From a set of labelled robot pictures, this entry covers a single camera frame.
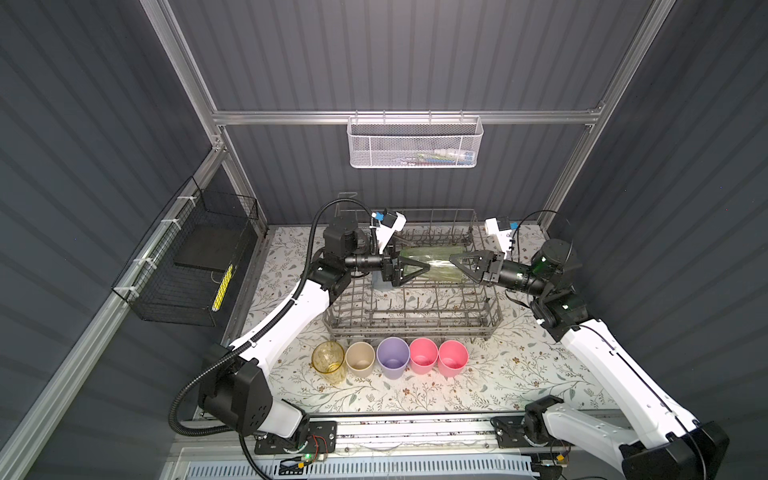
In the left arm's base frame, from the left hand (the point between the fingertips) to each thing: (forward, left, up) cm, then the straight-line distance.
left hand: (424, 257), depth 67 cm
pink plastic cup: (-10, -2, -33) cm, 35 cm away
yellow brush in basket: (-2, +47, -7) cm, 48 cm away
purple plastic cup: (-11, +7, -29) cm, 32 cm away
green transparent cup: (-1, -4, -2) cm, 5 cm away
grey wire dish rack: (+7, +13, -31) cm, 35 cm away
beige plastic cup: (-10, +17, -30) cm, 36 cm away
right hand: (-6, -5, +4) cm, 9 cm away
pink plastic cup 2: (-11, -10, -32) cm, 35 cm away
